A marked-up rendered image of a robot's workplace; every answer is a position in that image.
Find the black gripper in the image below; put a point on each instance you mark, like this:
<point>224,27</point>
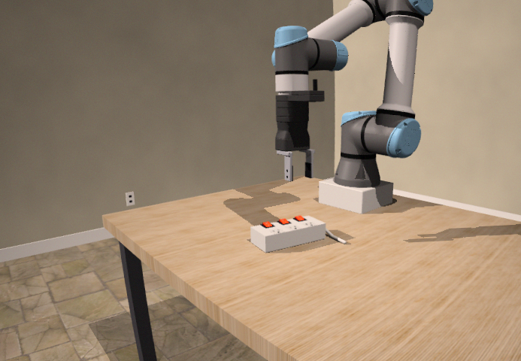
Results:
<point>292,116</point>

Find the white power strip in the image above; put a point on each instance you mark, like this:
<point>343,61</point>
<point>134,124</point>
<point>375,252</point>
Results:
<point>287,233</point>

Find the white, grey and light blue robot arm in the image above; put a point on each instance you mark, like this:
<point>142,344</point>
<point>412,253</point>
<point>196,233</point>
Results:
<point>387,131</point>

